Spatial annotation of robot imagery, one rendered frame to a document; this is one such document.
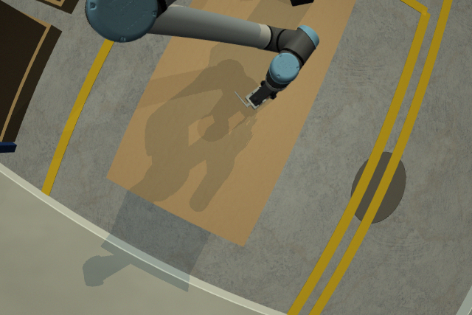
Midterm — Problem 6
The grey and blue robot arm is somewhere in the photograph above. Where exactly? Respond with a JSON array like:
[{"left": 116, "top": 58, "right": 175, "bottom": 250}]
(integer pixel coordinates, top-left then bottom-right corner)
[{"left": 84, "top": 0, "right": 319, "bottom": 106}]

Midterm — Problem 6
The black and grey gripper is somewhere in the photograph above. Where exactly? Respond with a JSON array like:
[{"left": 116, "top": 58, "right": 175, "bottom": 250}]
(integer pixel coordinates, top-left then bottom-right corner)
[{"left": 260, "top": 81, "right": 278, "bottom": 100}]

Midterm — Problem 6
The grey power strip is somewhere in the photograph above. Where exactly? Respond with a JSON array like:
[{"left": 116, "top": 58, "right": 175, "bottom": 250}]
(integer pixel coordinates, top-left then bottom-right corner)
[{"left": 235, "top": 86, "right": 269, "bottom": 110}]

